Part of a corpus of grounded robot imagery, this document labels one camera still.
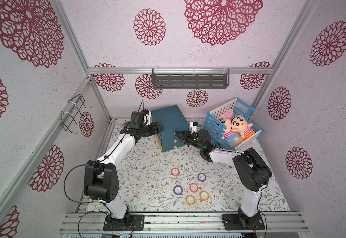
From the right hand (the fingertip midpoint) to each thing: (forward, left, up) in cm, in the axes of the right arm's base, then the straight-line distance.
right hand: (177, 131), depth 89 cm
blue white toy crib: (+7, -25, -5) cm, 26 cm away
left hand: (0, +11, +3) cm, 11 cm away
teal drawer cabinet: (+6, +3, +3) cm, 8 cm away
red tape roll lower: (-27, -9, -18) cm, 34 cm away
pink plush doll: (+4, -34, -8) cm, 35 cm away
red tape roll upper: (-18, +1, -18) cm, 25 cm away
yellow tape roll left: (-34, -7, -18) cm, 39 cm away
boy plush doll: (+11, -40, -4) cm, 42 cm away
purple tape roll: (-22, -14, -18) cm, 32 cm away
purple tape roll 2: (-29, 0, -18) cm, 34 cm away
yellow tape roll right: (-31, -15, -18) cm, 39 cm away
